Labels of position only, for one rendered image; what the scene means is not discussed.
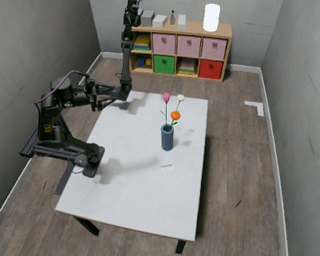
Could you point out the pink tulip with green stem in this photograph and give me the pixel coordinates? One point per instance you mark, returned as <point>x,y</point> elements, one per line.
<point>166,98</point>

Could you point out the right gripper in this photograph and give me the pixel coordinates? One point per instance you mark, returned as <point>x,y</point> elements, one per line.
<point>89,97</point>

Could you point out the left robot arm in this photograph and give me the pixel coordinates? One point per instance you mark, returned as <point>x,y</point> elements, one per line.
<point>129,45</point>

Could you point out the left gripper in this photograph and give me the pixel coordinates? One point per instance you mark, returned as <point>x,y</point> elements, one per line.
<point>131,18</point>

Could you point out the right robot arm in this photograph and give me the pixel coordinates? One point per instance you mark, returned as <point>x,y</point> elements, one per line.
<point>56,137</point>

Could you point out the blue-grey hollow cylinder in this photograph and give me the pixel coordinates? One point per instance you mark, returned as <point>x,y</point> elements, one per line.
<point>167,137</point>

